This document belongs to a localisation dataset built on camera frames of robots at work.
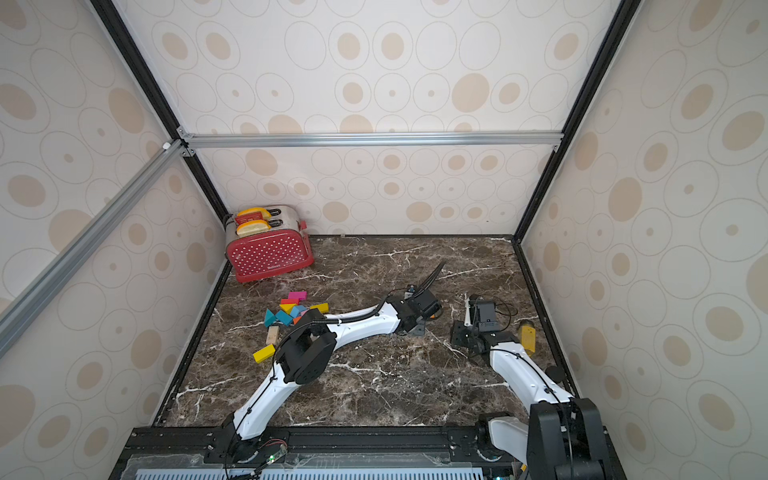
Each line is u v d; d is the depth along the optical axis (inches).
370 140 35.7
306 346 23.2
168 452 28.9
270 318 37.4
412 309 29.3
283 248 39.4
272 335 36.2
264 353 35.1
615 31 27.6
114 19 26.9
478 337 25.9
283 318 37.9
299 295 40.4
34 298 20.8
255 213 38.1
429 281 42.3
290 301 39.4
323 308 39.4
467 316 31.5
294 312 38.2
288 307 38.3
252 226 37.2
